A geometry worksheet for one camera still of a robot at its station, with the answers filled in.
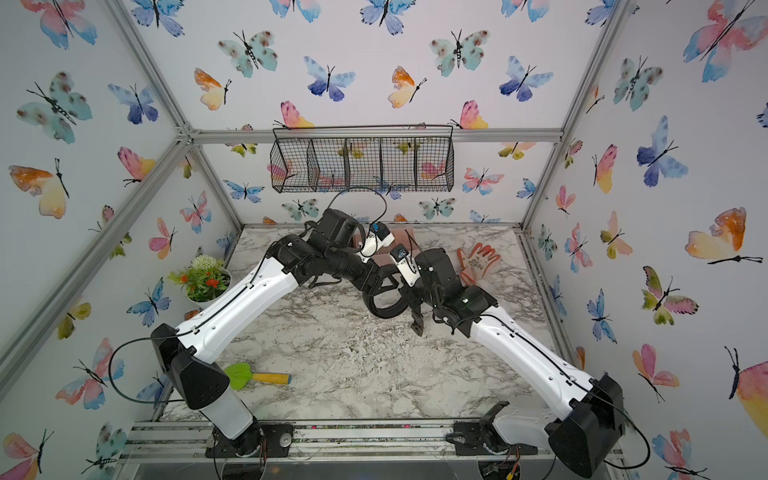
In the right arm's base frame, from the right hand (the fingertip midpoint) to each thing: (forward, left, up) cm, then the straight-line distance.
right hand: (410, 271), depth 76 cm
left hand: (-4, +5, +3) cm, 7 cm away
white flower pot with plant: (0, +58, -9) cm, 59 cm away
